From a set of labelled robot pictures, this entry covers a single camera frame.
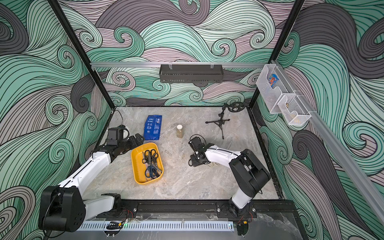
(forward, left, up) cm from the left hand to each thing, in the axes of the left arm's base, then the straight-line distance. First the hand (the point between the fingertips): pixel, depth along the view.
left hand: (138, 139), depth 86 cm
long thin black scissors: (-9, -3, -10) cm, 14 cm away
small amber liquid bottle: (+10, -24, -6) cm, 27 cm away
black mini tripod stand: (+16, -57, +11) cm, 60 cm away
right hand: (-7, -36, -13) cm, 39 cm away
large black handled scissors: (-4, -5, -12) cm, 13 cm away
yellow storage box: (-12, 0, -13) cm, 17 cm away
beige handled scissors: (-11, -43, -12) cm, 46 cm away
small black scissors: (-16, -9, -10) cm, 21 cm away
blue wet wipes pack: (+16, -4, -10) cm, 19 cm away
